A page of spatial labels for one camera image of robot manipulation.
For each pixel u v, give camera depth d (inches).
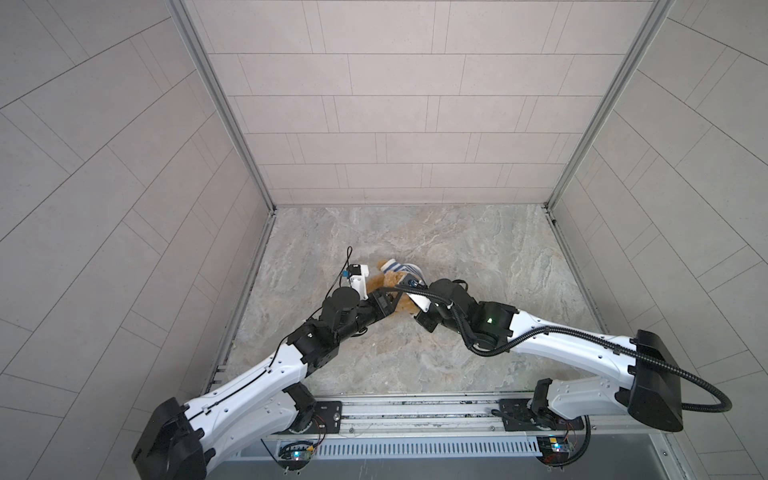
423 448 41.4
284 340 21.3
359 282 26.7
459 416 28.6
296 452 25.4
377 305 24.8
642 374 15.9
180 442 14.7
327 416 27.9
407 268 31.2
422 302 24.8
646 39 29.4
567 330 18.4
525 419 27.9
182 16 28.0
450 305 20.6
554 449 26.7
